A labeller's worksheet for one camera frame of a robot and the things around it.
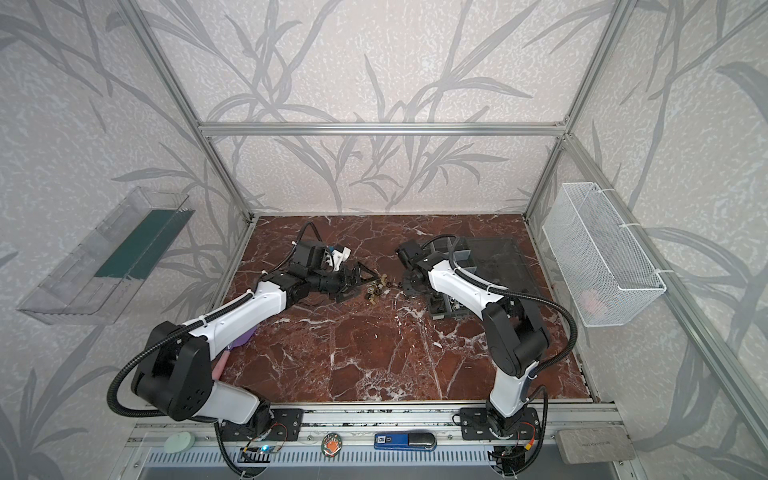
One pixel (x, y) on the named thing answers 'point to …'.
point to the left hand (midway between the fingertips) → (369, 284)
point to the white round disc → (179, 442)
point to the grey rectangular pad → (589, 445)
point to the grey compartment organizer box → (440, 305)
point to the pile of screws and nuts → (383, 286)
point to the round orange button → (331, 445)
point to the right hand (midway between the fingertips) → (414, 285)
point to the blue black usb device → (405, 441)
